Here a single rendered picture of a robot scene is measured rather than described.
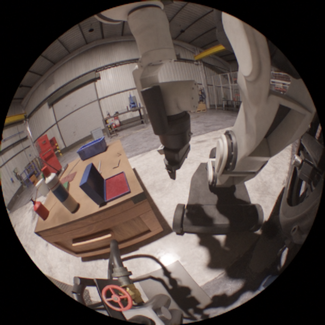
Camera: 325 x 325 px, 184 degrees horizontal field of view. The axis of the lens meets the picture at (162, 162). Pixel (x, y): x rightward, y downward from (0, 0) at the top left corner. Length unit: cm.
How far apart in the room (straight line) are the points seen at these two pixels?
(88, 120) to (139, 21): 835
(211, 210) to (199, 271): 41
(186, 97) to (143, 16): 18
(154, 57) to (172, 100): 9
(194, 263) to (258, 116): 73
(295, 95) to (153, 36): 29
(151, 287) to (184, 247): 35
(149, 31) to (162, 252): 89
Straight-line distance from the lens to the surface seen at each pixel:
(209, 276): 76
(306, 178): 50
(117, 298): 28
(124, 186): 43
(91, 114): 838
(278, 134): 30
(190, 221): 59
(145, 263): 77
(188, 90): 18
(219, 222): 61
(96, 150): 103
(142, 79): 23
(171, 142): 24
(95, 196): 40
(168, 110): 21
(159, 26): 22
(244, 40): 18
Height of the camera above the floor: 73
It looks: 32 degrees down
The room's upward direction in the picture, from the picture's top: 12 degrees counter-clockwise
